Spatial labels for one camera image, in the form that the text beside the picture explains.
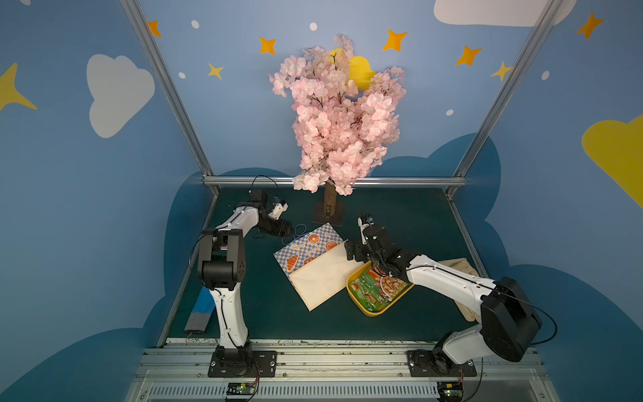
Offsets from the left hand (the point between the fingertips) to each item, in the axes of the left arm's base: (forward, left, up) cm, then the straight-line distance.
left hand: (284, 228), depth 101 cm
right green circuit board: (-53, -55, -5) cm, 77 cm away
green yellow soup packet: (-24, -32, -3) cm, 40 cm away
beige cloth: (-13, -71, -4) cm, 72 cm away
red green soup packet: (-25, -40, +2) cm, 47 cm away
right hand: (-10, -29, +9) cm, 32 cm away
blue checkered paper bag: (-15, -14, -2) cm, 21 cm away
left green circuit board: (-54, +6, -6) cm, 55 cm away
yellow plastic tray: (-33, -37, +1) cm, 49 cm away
